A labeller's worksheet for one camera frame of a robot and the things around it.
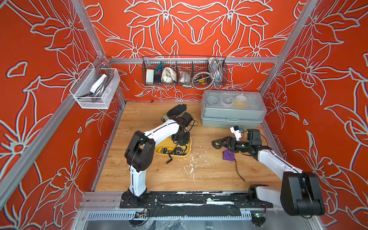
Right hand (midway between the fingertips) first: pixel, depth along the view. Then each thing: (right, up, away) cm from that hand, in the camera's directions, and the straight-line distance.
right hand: (219, 143), depth 82 cm
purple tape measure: (+8, -9, +6) cm, 13 cm away
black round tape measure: (-24, -6, +6) cm, 26 cm away
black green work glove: (-26, +20, +32) cm, 46 cm away
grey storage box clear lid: (+19, +21, +11) cm, 31 cm away
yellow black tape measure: (-32, -6, +8) cm, 34 cm away
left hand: (-21, +1, +9) cm, 23 cm away
